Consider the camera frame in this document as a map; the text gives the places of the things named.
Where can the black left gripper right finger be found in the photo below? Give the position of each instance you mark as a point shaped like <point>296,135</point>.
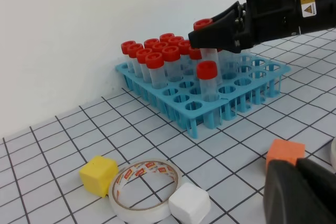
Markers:
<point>321,181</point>

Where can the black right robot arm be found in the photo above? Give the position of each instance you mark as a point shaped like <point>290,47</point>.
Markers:
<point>315,15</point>

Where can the blue test tube rack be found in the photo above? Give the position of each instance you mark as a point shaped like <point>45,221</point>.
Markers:
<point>247,80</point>

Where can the lone front red capped tube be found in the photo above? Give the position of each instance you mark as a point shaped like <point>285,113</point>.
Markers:
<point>207,73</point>

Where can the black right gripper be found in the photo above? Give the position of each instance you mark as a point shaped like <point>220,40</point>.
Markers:
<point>243,26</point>

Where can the orange foam cube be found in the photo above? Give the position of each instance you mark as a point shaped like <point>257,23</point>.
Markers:
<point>285,151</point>

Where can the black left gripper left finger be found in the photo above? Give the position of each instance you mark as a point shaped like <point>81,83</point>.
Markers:
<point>288,197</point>

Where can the red capped clear test tube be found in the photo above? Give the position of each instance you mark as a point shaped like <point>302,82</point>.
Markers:
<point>208,52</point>

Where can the red capped tube in rack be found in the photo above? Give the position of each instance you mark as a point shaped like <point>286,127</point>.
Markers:
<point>124,47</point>
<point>184,47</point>
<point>155,64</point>
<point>195,57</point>
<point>166,37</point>
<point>141,56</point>
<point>150,42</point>
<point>159,46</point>
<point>174,41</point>
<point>134,64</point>
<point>172,62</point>

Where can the yellow foam cube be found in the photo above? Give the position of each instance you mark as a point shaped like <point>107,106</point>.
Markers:
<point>98,174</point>

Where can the white foam cube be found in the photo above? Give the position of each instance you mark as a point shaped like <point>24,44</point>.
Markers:
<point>189,204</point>

